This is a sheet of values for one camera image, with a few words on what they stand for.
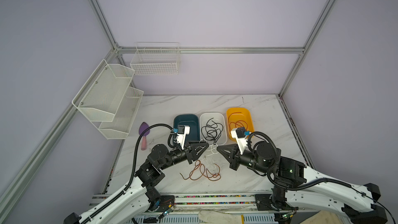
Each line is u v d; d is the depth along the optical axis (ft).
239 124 3.41
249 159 1.74
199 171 2.69
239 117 3.44
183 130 1.91
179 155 1.89
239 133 1.72
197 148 2.08
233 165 1.73
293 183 1.51
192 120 3.33
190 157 1.85
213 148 2.01
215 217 2.26
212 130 3.27
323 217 2.29
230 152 1.83
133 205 1.88
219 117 3.38
